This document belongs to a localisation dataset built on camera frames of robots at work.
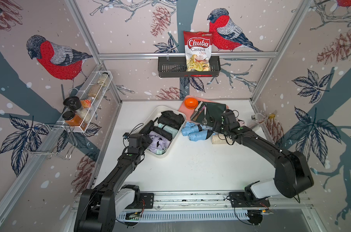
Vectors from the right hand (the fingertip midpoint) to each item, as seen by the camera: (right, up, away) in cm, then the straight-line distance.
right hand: (216, 124), depth 90 cm
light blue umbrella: (-9, -8, +4) cm, 12 cm away
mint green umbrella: (-31, -3, +7) cm, 32 cm away
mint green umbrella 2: (-35, -16, -5) cm, 39 cm away
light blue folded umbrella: (-16, -3, +7) cm, 18 cm away
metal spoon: (-4, +1, +17) cm, 17 cm away
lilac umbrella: (-36, -10, -6) cm, 38 cm away
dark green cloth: (+3, +8, +20) cm, 21 cm away
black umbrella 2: (-35, -6, +5) cm, 36 cm away
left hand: (-44, -8, -2) cm, 44 cm away
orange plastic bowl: (-14, +15, +24) cm, 32 cm away
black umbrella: (-47, -3, +7) cm, 47 cm away
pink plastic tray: (-16, +8, +23) cm, 29 cm away
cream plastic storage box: (-42, +6, +17) cm, 46 cm away
